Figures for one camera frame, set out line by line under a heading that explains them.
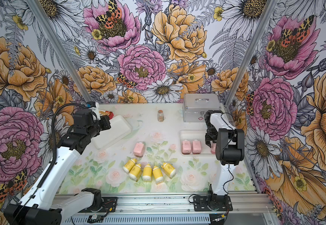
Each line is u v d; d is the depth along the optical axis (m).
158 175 0.78
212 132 0.81
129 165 0.80
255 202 0.81
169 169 0.79
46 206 0.40
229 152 0.53
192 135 1.03
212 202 0.67
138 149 0.89
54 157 0.45
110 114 1.09
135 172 0.77
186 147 0.89
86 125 0.56
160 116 1.06
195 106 1.03
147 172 0.79
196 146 0.89
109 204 0.74
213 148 0.91
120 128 1.08
